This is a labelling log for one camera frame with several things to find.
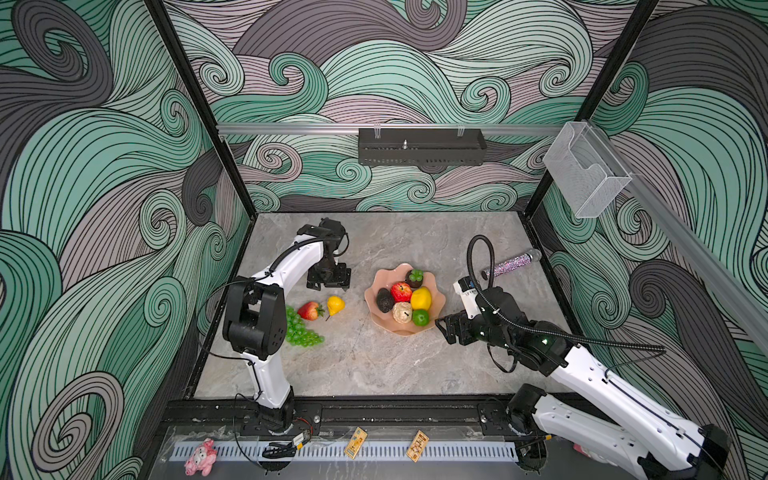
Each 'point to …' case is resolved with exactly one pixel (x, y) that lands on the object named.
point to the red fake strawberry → (311, 310)
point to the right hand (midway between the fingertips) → (449, 318)
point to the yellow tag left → (356, 443)
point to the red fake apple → (401, 292)
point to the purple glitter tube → (532, 256)
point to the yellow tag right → (418, 446)
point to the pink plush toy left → (202, 458)
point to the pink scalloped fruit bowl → (415, 278)
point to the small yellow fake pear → (335, 305)
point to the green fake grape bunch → (296, 332)
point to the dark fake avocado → (384, 300)
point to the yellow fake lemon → (421, 299)
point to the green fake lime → (420, 317)
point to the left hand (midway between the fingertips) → (335, 284)
